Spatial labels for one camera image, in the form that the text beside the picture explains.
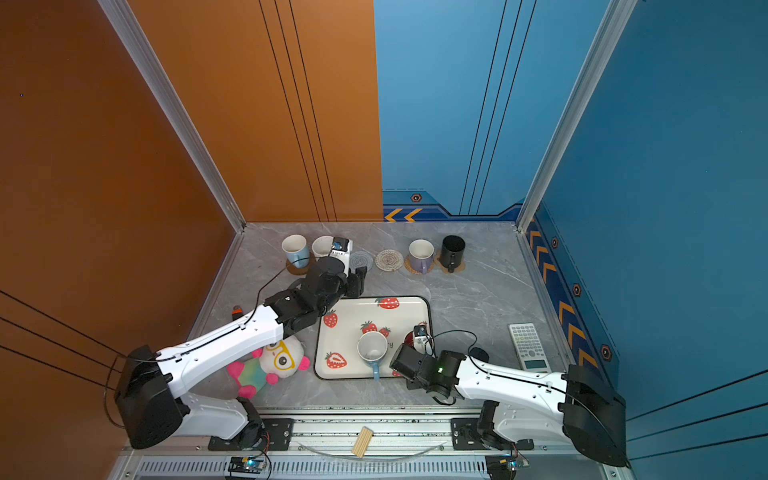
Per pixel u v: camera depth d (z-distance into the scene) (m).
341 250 0.66
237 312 0.96
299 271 1.03
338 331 0.91
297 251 0.99
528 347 0.87
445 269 1.05
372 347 0.85
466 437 0.72
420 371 0.60
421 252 1.06
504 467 0.71
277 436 0.74
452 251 0.99
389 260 1.09
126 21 0.70
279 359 0.79
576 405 0.41
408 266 1.06
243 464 0.71
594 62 0.77
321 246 1.02
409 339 0.81
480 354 0.86
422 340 0.73
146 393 0.39
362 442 0.72
